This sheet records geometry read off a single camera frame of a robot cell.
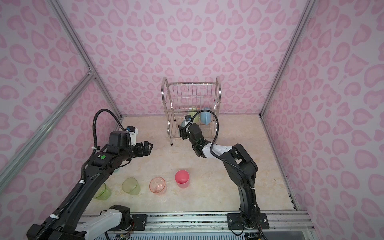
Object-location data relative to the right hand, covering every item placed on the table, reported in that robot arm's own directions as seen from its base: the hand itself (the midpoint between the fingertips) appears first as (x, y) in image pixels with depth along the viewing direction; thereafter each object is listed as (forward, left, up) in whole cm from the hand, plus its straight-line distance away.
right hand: (184, 122), depth 92 cm
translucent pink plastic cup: (-33, +14, -16) cm, 39 cm away
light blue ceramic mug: (+10, -13, -6) cm, 17 cm away
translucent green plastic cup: (-34, +28, -15) cm, 47 cm away
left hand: (-19, +18, +5) cm, 27 cm away
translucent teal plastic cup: (-7, -1, +7) cm, 10 cm away
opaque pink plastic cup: (-29, 0, -15) cm, 33 cm away
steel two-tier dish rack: (+28, -9, -6) cm, 30 cm away
